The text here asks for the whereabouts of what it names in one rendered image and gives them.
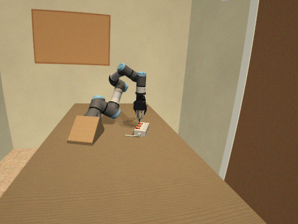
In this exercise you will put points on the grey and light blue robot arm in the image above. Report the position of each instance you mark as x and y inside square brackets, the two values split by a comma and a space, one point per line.
[111, 109]

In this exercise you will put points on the cream power strip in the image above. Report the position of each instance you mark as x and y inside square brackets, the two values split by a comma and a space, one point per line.
[141, 130]

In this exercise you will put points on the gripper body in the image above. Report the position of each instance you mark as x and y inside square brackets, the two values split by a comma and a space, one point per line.
[139, 104]

